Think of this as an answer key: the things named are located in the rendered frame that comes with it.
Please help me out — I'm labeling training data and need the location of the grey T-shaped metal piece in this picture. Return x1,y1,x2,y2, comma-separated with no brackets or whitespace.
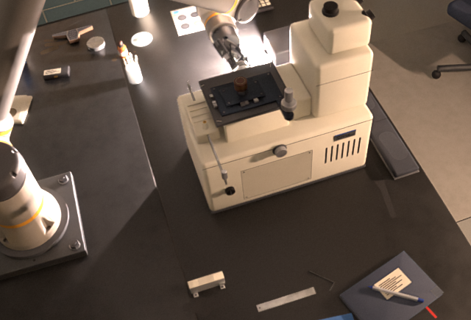
52,25,94,45

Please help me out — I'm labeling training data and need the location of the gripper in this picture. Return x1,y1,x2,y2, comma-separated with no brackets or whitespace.
212,25,249,70

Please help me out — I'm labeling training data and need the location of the black hex key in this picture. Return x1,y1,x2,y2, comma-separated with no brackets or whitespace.
308,269,336,293

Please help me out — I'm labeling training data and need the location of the white sheet with grey circles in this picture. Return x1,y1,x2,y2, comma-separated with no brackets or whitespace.
169,3,206,38

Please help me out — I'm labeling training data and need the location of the grey long lever rod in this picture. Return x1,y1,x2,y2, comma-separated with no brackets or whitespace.
206,135,230,183

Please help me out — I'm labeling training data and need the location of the brown anvil post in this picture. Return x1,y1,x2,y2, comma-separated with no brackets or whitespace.
233,76,249,96

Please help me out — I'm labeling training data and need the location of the white paper note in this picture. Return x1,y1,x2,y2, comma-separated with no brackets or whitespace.
372,267,413,301

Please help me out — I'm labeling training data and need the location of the blue office chair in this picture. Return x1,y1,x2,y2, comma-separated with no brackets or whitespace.
431,0,471,79

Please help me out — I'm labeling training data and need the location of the grey flat box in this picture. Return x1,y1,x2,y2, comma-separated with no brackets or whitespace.
262,26,294,66

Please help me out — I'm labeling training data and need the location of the dark blue notebook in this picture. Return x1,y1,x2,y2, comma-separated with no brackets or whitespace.
339,250,445,320

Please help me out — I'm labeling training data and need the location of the steel ruler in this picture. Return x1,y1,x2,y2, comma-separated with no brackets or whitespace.
255,286,318,313

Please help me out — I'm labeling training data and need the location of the small black labelled box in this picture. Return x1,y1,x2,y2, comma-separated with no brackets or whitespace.
43,65,71,81

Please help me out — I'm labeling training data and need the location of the grey tall stage knob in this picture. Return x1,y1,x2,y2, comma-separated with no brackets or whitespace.
280,87,298,121

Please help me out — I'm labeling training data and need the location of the grey metal disc mount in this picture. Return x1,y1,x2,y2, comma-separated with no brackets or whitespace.
85,35,107,52

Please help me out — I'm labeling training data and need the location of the dark grey stage plate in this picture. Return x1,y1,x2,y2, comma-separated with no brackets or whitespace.
198,63,288,128

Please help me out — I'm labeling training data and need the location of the white and blue pen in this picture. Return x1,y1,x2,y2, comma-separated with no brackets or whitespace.
368,284,425,304

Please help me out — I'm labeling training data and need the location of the grey square base plate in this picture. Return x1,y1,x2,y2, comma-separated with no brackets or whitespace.
0,171,89,281

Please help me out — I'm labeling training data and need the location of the grey long flat tray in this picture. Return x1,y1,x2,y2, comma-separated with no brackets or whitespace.
366,89,421,181

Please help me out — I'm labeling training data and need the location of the white plastic bottle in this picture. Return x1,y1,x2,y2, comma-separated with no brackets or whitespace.
126,0,151,19

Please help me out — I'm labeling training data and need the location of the white squeeze bottle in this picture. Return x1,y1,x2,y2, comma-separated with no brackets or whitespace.
124,54,144,85

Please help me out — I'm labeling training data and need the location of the white rectangular block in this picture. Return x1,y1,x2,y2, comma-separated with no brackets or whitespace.
186,270,227,298

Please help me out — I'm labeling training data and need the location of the cream microscope body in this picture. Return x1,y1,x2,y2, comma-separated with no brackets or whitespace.
177,0,376,214

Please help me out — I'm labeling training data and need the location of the white flat disc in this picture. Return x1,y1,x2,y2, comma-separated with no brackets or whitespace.
130,31,155,48

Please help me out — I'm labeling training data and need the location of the black round top knob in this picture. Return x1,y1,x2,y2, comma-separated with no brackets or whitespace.
322,1,340,18

